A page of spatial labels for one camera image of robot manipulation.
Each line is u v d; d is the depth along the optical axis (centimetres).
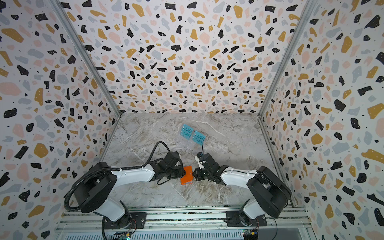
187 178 87
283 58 91
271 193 44
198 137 97
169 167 71
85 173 47
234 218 75
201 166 80
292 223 75
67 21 73
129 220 67
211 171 69
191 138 100
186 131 100
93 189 43
